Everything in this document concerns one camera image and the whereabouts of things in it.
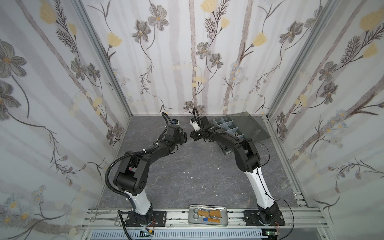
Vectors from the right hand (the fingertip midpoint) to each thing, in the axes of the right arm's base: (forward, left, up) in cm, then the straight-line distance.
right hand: (189, 128), depth 100 cm
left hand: (-4, +6, +3) cm, 8 cm away
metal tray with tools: (-51, -14, -5) cm, 53 cm away
